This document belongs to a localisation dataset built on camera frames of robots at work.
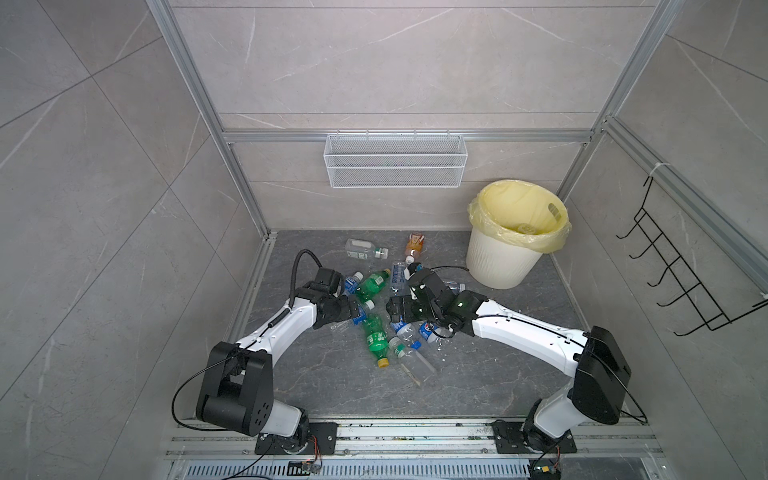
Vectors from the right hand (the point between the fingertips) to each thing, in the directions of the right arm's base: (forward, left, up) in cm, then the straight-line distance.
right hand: (399, 303), depth 82 cm
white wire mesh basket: (+48, 0, +15) cm, 50 cm away
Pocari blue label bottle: (+1, +12, -10) cm, 15 cm away
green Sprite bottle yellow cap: (-2, +7, -11) cm, 13 cm away
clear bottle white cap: (+12, -20, -11) cm, 26 cm away
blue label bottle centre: (-4, -2, -11) cm, 12 cm away
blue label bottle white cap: (+14, +15, -9) cm, 22 cm away
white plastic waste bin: (+14, -32, -2) cm, 35 cm away
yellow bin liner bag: (+32, -43, +4) cm, 54 cm away
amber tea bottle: (+32, -7, -11) cm, 35 cm away
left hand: (+4, +17, -7) cm, 19 cm away
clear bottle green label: (+31, +12, -12) cm, 36 cm away
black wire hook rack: (-8, -64, +17) cm, 66 cm away
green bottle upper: (+13, +8, -10) cm, 18 cm away
